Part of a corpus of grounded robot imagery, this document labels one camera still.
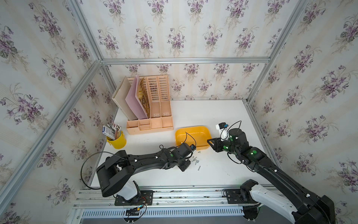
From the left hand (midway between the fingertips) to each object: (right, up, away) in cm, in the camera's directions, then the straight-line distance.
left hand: (188, 163), depth 83 cm
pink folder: (-35, +39, +2) cm, 52 cm away
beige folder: (-43, +40, +1) cm, 59 cm away
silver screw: (+7, -3, +1) cm, 7 cm away
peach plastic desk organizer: (-22, +46, +28) cm, 58 cm away
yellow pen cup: (-45, +11, +5) cm, 47 cm away
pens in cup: (-48, +19, +3) cm, 51 cm away
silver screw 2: (+5, -1, +3) cm, 6 cm away
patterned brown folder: (-32, +43, +18) cm, 56 cm away
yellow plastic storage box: (+8, +14, +15) cm, 22 cm away
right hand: (+12, +15, -6) cm, 20 cm away
